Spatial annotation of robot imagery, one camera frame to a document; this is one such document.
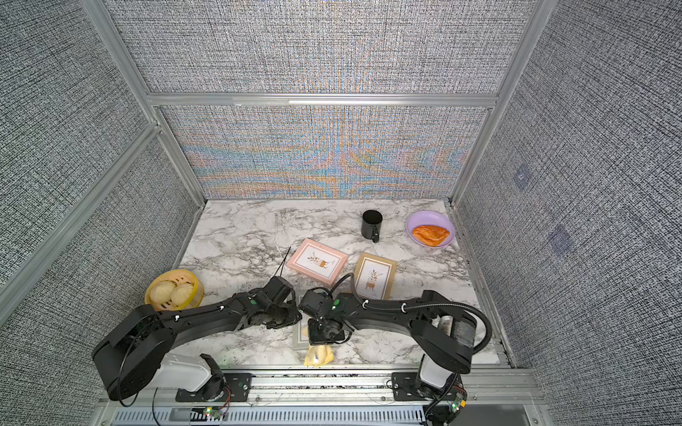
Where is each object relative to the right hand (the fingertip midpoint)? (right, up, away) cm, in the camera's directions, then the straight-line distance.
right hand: (312, 337), depth 79 cm
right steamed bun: (-43, +12, +5) cm, 45 cm away
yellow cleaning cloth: (+2, -2, -6) cm, 7 cm away
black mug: (+20, +34, +22) cm, 45 cm away
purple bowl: (+47, +37, +33) cm, 69 cm away
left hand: (-3, +2, +6) cm, 7 cm away
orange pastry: (+44, +30, +24) cm, 58 cm away
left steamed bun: (-49, +12, +6) cm, 51 cm away
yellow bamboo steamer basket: (-48, +16, +14) cm, 52 cm away
